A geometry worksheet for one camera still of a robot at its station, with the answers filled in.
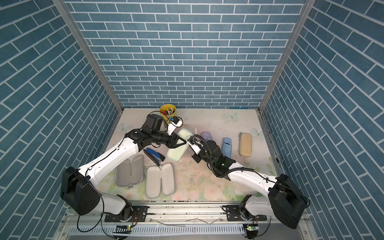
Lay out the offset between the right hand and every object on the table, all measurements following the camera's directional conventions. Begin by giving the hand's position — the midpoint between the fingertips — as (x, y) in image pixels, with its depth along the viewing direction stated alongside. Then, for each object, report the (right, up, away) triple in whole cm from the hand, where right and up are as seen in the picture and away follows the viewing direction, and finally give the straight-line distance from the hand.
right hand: (192, 145), depth 80 cm
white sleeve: (-23, -19, +6) cm, 30 cm away
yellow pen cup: (-18, +20, +22) cm, 34 cm away
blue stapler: (-23, -9, +12) cm, 28 cm away
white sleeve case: (+35, -4, +18) cm, 39 cm away
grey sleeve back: (-7, -3, -7) cm, 10 cm away
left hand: (-2, +2, -4) cm, 5 cm away
